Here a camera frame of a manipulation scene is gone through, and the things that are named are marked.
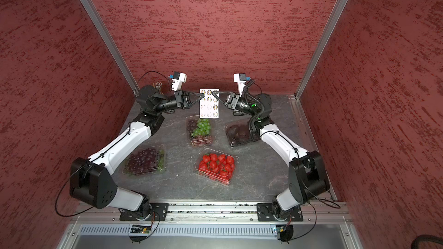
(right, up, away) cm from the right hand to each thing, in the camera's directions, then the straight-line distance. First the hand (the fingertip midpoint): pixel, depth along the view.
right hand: (212, 97), depth 65 cm
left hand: (-3, -1, -1) cm, 4 cm away
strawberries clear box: (0, -33, +18) cm, 37 cm away
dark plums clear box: (+13, -18, +32) cm, 39 cm away
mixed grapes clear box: (-9, -17, +29) cm, 35 cm away
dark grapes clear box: (-35, -30, +18) cm, 49 cm away
